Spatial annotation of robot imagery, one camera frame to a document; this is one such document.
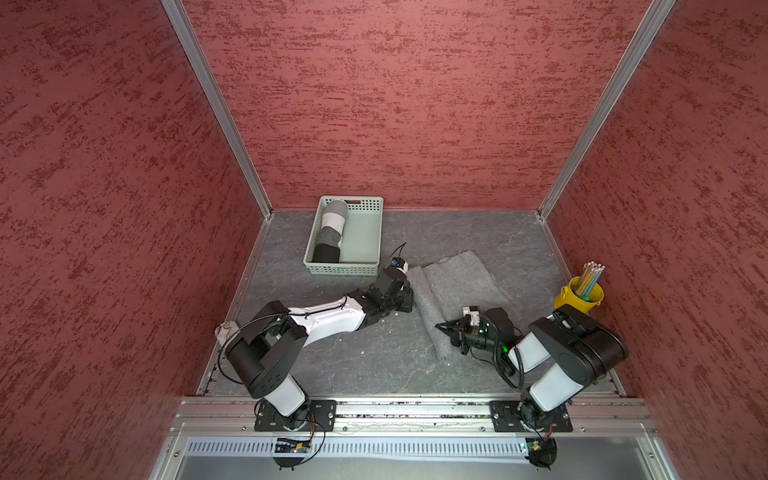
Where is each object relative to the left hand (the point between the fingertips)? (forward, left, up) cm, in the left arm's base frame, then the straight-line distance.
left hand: (411, 298), depth 88 cm
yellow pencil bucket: (0, -47, +2) cm, 47 cm away
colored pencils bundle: (+4, -52, +8) cm, 53 cm away
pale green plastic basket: (+29, +24, -6) cm, 38 cm away
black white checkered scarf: (+21, +29, -2) cm, 36 cm away
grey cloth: (+7, -12, -5) cm, 14 cm away
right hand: (-8, -7, -4) cm, 11 cm away
